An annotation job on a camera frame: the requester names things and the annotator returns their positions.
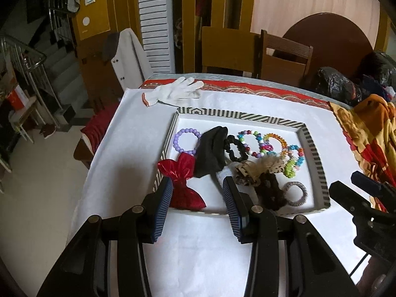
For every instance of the red box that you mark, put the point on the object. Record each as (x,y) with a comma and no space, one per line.
(17,98)

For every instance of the white fluffy scrunchie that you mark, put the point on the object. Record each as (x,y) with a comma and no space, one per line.
(222,176)

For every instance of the striped black white tray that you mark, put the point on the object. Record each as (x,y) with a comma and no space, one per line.
(253,145)

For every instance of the red satin bow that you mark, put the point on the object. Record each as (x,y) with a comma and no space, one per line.
(180,171)

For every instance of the orange red floral blanket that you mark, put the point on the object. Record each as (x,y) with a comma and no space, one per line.
(369,129)

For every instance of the black plastic bag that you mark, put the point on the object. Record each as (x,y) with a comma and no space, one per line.
(333,84)

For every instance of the white table cloth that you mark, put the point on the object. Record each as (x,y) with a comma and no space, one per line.
(197,254)

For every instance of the white work glove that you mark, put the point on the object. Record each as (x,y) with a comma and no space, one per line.
(177,93)

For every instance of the metal stair railing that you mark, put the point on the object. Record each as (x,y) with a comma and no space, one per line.
(30,63)

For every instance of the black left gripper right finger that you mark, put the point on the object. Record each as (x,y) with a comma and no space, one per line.
(238,206)

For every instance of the black scrunchie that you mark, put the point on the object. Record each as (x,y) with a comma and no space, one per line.
(230,141)

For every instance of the dark brown scrunchie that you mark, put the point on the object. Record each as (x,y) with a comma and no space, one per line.
(269,192)

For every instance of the white louvered door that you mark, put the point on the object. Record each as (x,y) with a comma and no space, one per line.
(156,24)

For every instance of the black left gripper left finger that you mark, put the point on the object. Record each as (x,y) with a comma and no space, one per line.
(156,207)

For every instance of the beige leopard ribbon bow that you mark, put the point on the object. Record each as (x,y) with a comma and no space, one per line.
(249,171)

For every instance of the black fabric hair clip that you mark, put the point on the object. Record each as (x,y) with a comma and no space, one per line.
(210,157)

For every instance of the wooden chair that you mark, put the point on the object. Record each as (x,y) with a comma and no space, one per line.
(284,61)

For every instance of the red cushioned stool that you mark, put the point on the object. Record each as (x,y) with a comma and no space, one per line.
(93,133)

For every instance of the white jacket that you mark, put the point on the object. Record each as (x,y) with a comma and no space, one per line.
(130,63)

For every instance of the small white side table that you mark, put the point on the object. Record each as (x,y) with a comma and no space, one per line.
(18,118)

